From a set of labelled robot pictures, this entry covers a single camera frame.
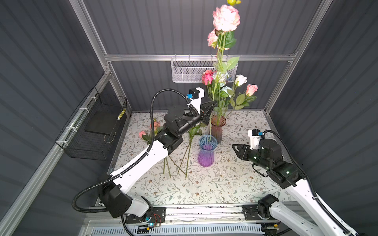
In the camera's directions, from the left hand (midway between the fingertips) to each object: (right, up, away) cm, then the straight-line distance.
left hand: (216, 100), depth 59 cm
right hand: (+12, -21, +12) cm, 27 cm away
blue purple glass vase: (-1, -21, +23) cm, 31 cm away
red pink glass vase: (+6, -8, +30) cm, 31 cm away
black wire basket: (-62, -15, +12) cm, 65 cm away
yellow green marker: (-50, -4, +23) cm, 55 cm away
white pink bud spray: (-7, -14, +43) cm, 46 cm away
